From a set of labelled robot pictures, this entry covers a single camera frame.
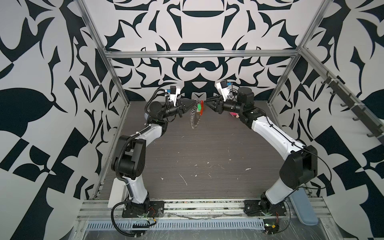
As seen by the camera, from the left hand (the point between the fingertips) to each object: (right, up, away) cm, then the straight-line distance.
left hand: (197, 98), depth 73 cm
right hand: (+5, -1, +1) cm, 5 cm away
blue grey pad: (+52, -53, +1) cm, 74 cm away
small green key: (+1, -4, +3) cm, 5 cm away
